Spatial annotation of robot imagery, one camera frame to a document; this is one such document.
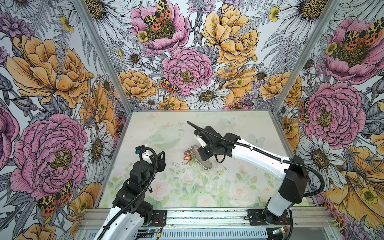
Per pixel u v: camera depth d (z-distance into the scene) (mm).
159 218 736
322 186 437
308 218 767
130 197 528
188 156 919
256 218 740
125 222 496
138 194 490
